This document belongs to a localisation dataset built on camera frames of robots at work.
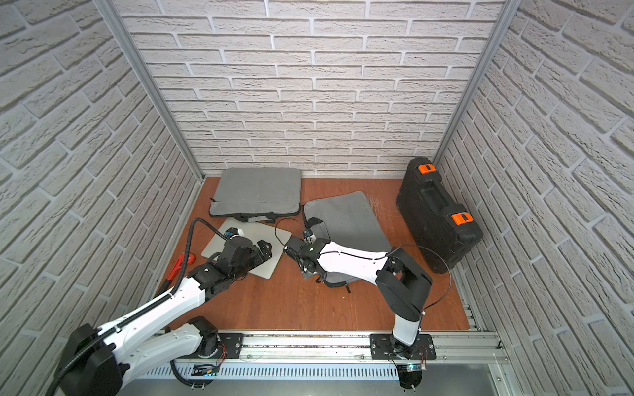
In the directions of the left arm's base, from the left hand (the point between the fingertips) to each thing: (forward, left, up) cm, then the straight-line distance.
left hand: (267, 246), depth 83 cm
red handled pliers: (-4, +35, -13) cm, 38 cm away
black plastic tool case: (+1, -58, +9) cm, 59 cm away
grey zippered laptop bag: (+32, +11, -10) cm, 35 cm away
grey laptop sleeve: (+15, -30, -6) cm, 34 cm away
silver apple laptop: (+13, +3, -12) cm, 18 cm away
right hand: (-2, -20, -6) cm, 21 cm away
